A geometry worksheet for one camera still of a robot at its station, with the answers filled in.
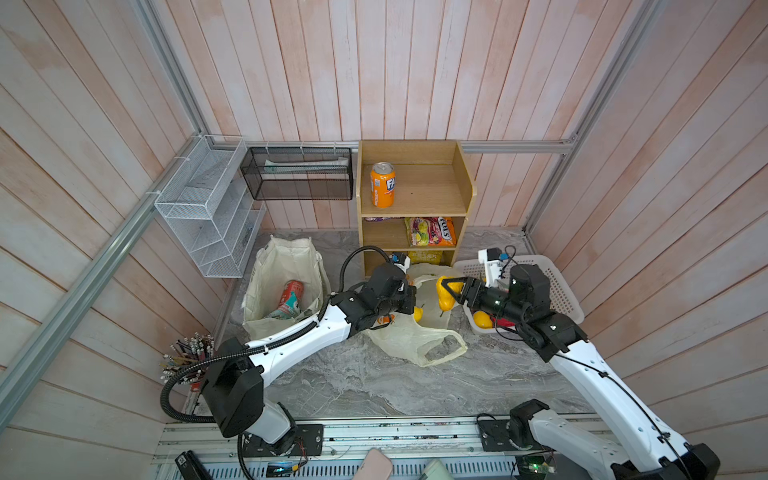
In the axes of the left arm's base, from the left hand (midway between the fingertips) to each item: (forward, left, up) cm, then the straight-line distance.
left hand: (415, 298), depth 78 cm
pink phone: (-35, +10, -17) cm, 41 cm away
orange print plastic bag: (-10, +2, -2) cm, 10 cm away
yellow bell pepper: (-4, -6, +7) cm, 10 cm away
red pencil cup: (-13, +59, -6) cm, 61 cm away
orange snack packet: (+25, -12, 0) cm, 28 cm away
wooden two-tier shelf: (+26, -1, +12) cm, 29 cm away
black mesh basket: (+48, +38, +6) cm, 62 cm away
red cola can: (+12, +39, -13) cm, 43 cm away
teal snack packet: (+1, +37, -9) cm, 38 cm away
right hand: (0, -7, +7) cm, 10 cm away
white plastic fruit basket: (+7, -48, -12) cm, 50 cm away
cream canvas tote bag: (+14, +41, -2) cm, 43 cm away
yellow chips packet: (+27, -7, -15) cm, 32 cm away
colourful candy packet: (+24, -3, +1) cm, 25 cm away
